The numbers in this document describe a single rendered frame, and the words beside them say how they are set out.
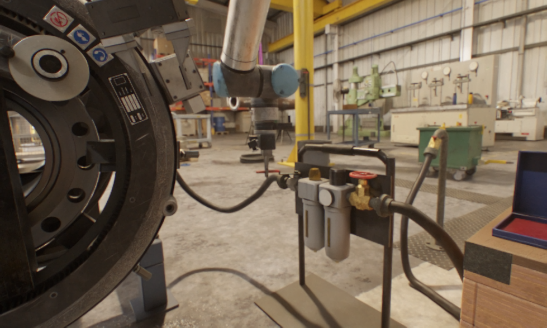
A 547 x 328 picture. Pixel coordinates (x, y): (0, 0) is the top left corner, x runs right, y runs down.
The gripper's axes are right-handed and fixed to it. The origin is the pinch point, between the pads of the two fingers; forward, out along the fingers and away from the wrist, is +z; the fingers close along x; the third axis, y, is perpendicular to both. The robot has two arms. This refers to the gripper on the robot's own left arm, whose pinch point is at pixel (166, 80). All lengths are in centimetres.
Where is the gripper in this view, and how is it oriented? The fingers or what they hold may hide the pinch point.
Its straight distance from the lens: 51.4
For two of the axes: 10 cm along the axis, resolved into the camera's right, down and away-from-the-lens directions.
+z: 1.9, 8.5, 4.9
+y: 0.8, -5.1, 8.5
